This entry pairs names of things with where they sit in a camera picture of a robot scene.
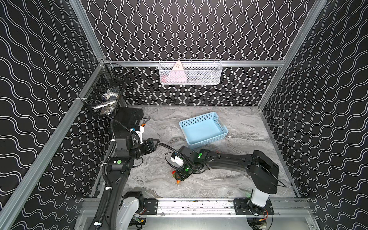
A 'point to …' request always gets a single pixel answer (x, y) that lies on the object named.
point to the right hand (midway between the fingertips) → (177, 175)
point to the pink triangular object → (178, 74)
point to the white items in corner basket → (109, 98)
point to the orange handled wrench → (144, 120)
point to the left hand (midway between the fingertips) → (155, 140)
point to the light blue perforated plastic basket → (203, 129)
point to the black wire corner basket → (109, 75)
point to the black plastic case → (129, 118)
